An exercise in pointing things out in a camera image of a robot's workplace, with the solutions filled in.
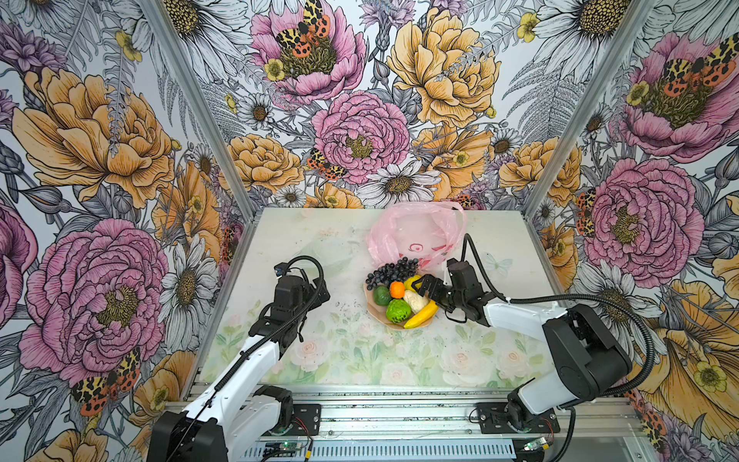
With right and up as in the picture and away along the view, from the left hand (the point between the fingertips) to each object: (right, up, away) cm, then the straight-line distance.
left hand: (312, 295), depth 86 cm
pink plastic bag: (+38, +19, +33) cm, 54 cm away
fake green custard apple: (+25, -4, 0) cm, 26 cm away
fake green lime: (+20, -1, +4) cm, 21 cm away
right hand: (+33, -2, +5) cm, 33 cm away
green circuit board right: (+57, -34, -14) cm, 68 cm away
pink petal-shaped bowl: (+20, -6, +5) cm, 21 cm away
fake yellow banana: (+32, -6, 0) cm, 33 cm away
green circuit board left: (-5, -34, -14) cm, 38 cm away
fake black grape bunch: (+25, +6, +8) cm, 27 cm away
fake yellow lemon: (+29, +3, +6) cm, 29 cm away
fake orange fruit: (+25, +1, +3) cm, 25 cm away
